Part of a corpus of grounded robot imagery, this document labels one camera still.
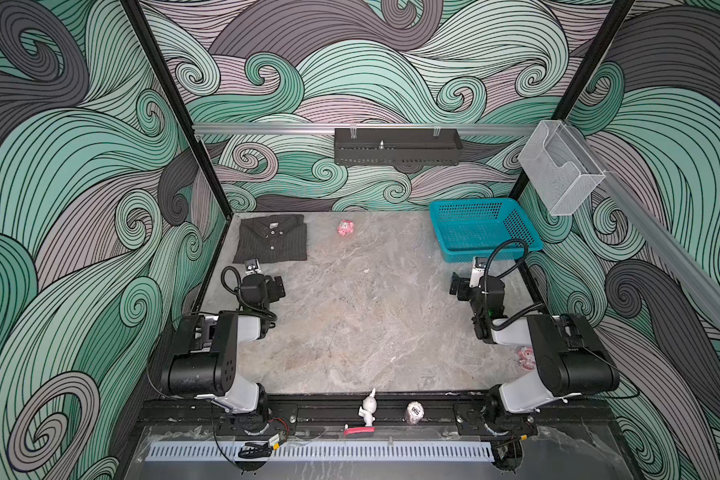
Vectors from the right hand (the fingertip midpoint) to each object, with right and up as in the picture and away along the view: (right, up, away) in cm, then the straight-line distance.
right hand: (471, 273), depth 93 cm
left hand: (-68, -1, +1) cm, 68 cm away
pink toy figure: (-41, +15, +18) cm, 47 cm away
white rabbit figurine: (-34, -31, -21) cm, 51 cm away
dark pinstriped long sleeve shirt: (-66, +11, +14) cm, 69 cm away
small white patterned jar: (-23, -30, -24) cm, 45 cm away
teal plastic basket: (+4, +15, +11) cm, 19 cm away
